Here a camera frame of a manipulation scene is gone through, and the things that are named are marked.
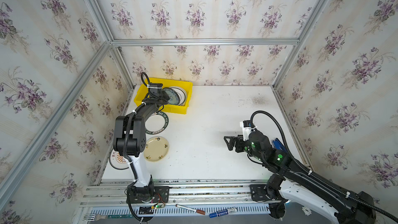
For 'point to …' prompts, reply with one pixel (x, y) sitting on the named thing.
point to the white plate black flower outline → (182, 95)
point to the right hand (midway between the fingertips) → (229, 138)
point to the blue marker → (223, 212)
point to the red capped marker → (195, 210)
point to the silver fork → (97, 216)
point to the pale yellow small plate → (156, 149)
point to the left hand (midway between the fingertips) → (165, 94)
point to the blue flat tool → (278, 145)
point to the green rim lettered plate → (156, 123)
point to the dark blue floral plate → (174, 99)
